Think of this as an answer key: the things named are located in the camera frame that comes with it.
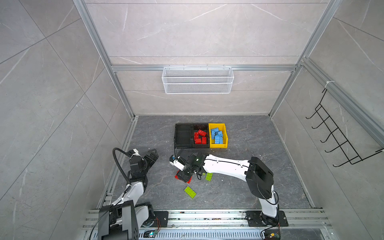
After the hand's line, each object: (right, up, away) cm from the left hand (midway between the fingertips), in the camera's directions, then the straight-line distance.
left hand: (151, 150), depth 88 cm
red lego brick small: (+28, +4, +13) cm, 31 cm away
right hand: (+18, -12, -4) cm, 23 cm away
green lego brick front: (+23, -22, -7) cm, 33 cm away
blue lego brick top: (+40, +11, +15) cm, 44 cm away
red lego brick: (+32, +5, +14) cm, 36 cm away
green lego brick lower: (+35, -16, 0) cm, 38 cm away
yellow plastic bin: (+46, +14, +19) cm, 51 cm away
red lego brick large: (+31, +10, +19) cm, 38 cm away
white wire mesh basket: (+28, +47, +13) cm, 56 cm away
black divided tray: (+18, +8, +24) cm, 31 cm away
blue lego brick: (+44, +10, +16) cm, 48 cm away
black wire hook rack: (+90, +7, -25) cm, 94 cm away
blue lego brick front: (+42, +5, +13) cm, 44 cm away
